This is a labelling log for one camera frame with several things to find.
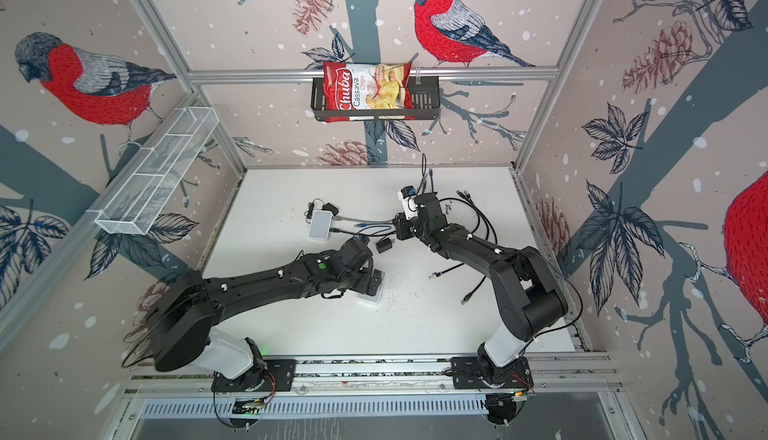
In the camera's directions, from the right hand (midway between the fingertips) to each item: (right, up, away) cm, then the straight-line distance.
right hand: (390, 225), depth 91 cm
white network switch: (-25, -1, +11) cm, 27 cm away
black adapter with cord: (-24, +5, +16) cm, 29 cm away
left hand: (-6, -14, -8) cm, 18 cm away
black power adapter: (-2, -7, +2) cm, 7 cm away
